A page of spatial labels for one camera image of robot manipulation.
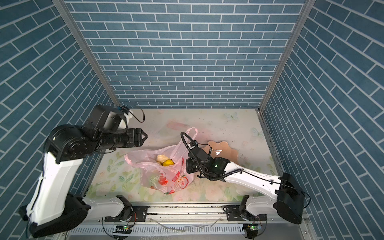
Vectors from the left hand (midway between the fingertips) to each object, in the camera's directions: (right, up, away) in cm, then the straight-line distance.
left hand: (143, 137), depth 59 cm
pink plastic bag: (+5, -17, +14) cm, 23 cm away
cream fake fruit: (0, -16, +29) cm, 33 cm away
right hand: (+14, -15, +17) cm, 26 cm away
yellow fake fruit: (+5, -17, +26) cm, 32 cm away
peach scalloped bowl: (+37, -12, +36) cm, 53 cm away
